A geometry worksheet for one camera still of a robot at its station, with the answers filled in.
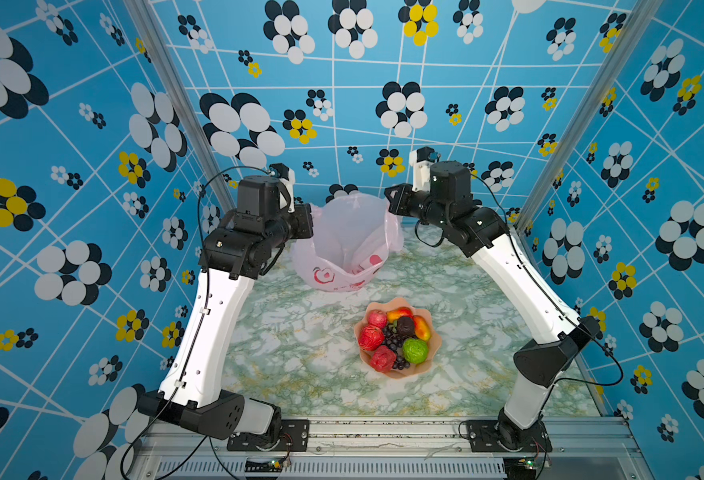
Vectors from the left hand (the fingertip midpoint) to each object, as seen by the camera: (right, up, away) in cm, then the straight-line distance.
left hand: (309, 210), depth 66 cm
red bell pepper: (+17, -37, +11) cm, 42 cm away
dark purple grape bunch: (+21, -34, +19) cm, 45 cm away
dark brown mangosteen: (+24, -30, +17) cm, 42 cm away
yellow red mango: (+22, -28, +25) cm, 44 cm away
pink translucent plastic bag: (+10, -5, +18) cm, 21 cm away
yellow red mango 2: (+29, -31, +19) cm, 46 cm away
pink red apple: (+16, -28, +21) cm, 39 cm away
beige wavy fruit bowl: (+32, -36, +19) cm, 52 cm away
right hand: (+17, +5, +3) cm, 18 cm away
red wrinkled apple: (+14, -33, +15) cm, 39 cm away
